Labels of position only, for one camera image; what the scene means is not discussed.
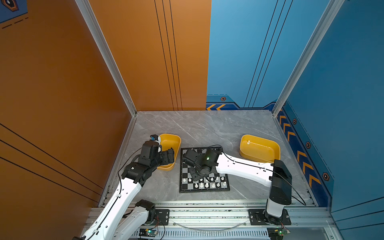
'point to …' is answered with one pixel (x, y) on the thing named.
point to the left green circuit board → (146, 232)
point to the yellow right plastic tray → (259, 148)
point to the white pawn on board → (184, 180)
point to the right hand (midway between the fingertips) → (194, 175)
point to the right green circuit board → (276, 233)
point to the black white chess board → (215, 181)
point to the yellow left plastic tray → (168, 141)
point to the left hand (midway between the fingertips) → (166, 151)
